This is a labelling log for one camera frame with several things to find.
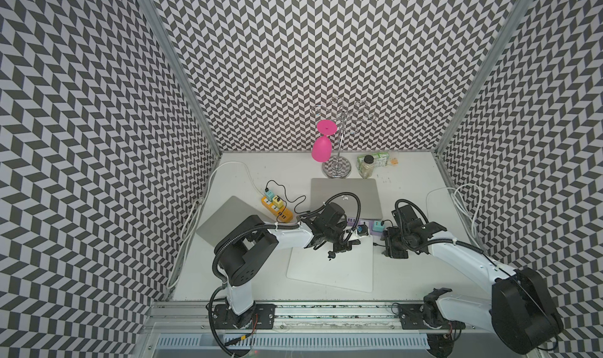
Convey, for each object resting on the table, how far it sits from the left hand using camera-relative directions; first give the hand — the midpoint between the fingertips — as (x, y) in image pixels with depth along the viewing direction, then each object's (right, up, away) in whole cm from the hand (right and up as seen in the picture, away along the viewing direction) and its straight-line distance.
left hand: (356, 241), depth 85 cm
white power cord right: (+47, +9, +13) cm, 50 cm away
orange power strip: (-28, +9, +8) cm, 30 cm away
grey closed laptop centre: (+9, +17, +20) cm, 28 cm away
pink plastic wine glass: (-12, +36, +4) cm, 38 cm away
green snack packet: (+15, +31, +23) cm, 42 cm away
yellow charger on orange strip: (-30, +14, +7) cm, 34 cm away
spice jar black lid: (+8, +28, +18) cm, 34 cm away
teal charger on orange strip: (-33, +16, +9) cm, 38 cm away
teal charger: (+8, +5, +2) cm, 10 cm away
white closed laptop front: (-2, -10, 0) cm, 10 cm away
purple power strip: (-3, +10, -10) cm, 14 cm away
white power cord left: (-62, +13, +6) cm, 63 cm away
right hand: (+8, -1, 0) cm, 8 cm away
